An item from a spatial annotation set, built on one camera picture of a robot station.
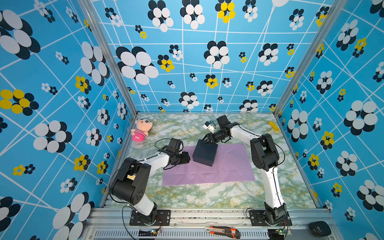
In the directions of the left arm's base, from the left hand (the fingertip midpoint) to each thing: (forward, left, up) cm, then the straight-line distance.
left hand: (188, 158), depth 93 cm
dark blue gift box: (0, -10, +5) cm, 12 cm away
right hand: (+10, -11, +4) cm, 15 cm away
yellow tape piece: (+28, -64, -1) cm, 70 cm away
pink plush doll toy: (+22, +33, +4) cm, 40 cm away
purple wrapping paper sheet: (-4, -26, -1) cm, 26 cm away
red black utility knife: (-38, -20, 0) cm, 43 cm away
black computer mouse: (-37, -62, +2) cm, 72 cm away
